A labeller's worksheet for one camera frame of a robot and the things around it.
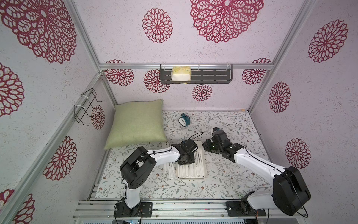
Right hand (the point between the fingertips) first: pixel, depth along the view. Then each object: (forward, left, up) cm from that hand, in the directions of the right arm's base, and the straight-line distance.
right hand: (201, 142), depth 86 cm
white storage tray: (-3, +1, +2) cm, 4 cm away
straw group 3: (-13, +5, -11) cm, 18 cm away
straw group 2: (-13, +7, -12) cm, 19 cm away
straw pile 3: (-11, +3, -12) cm, 16 cm away
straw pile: (-14, +13, -11) cm, 22 cm away
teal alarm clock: (+23, +11, -6) cm, 26 cm away
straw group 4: (-9, +1, -12) cm, 15 cm away
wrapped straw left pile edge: (-14, +18, -12) cm, 26 cm away
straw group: (-14, +11, -11) cm, 21 cm away
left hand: (-7, +6, -11) cm, 15 cm away
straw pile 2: (-13, +9, -12) cm, 20 cm away
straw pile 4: (-9, -1, -12) cm, 15 cm away
